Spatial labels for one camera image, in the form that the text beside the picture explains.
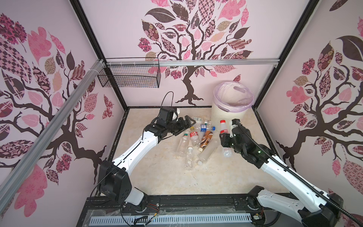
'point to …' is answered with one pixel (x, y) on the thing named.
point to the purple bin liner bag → (233, 96)
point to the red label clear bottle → (194, 137)
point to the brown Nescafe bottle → (206, 138)
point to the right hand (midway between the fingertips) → (223, 132)
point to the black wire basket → (132, 76)
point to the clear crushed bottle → (190, 159)
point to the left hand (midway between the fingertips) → (191, 126)
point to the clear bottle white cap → (208, 151)
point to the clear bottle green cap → (183, 144)
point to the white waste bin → (218, 115)
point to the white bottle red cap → (228, 152)
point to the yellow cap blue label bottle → (203, 127)
